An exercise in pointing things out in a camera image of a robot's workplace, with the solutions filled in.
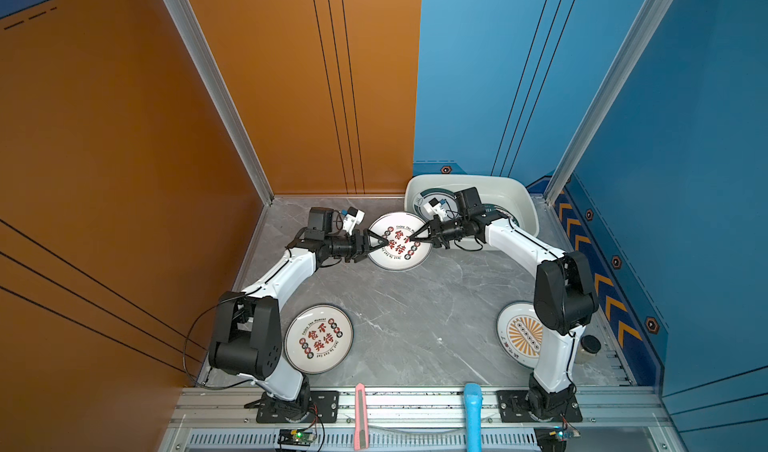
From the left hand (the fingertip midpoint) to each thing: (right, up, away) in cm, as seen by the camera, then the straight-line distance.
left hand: (383, 245), depth 82 cm
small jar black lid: (+52, -24, -8) cm, 58 cm away
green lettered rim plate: (+27, +9, -12) cm, 31 cm away
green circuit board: (-20, -45, -12) cm, 51 cm away
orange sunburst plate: (+39, -26, +2) cm, 47 cm away
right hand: (+8, +1, +2) cm, 8 cm away
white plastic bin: (+49, +17, +34) cm, 62 cm away
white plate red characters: (-19, -27, +2) cm, 33 cm away
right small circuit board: (+43, -44, -13) cm, 63 cm away
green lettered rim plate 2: (+16, +17, +33) cm, 41 cm away
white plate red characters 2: (+5, -2, 0) cm, 6 cm away
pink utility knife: (-5, -42, -12) cm, 44 cm away
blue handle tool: (+22, -37, -11) cm, 45 cm away
